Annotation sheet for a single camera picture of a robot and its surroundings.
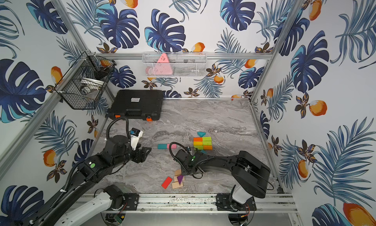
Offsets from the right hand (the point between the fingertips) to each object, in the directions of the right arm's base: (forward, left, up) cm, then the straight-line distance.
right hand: (186, 170), depth 85 cm
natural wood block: (-8, +5, +1) cm, 10 cm away
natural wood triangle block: (-1, +5, 0) cm, 5 cm away
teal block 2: (+24, -9, +2) cm, 25 cm away
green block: (+21, -13, +1) cm, 25 cm away
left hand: (+4, +20, +22) cm, 30 cm away
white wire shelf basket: (+54, +4, +36) cm, 65 cm away
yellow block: (+17, -7, +1) cm, 19 cm away
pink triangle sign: (+50, +15, +37) cm, 64 cm away
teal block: (+15, +17, 0) cm, 23 cm away
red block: (-7, +11, -1) cm, 13 cm away
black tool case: (+46, +38, +8) cm, 60 cm away
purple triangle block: (-6, +3, +3) cm, 7 cm away
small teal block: (+11, -10, +1) cm, 15 cm away
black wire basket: (+34, +58, +36) cm, 76 cm away
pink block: (+4, +6, +21) cm, 22 cm away
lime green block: (+17, -13, +2) cm, 22 cm away
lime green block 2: (+15, -8, 0) cm, 17 cm away
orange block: (+21, -7, 0) cm, 22 cm away
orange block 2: (+14, -13, +1) cm, 20 cm away
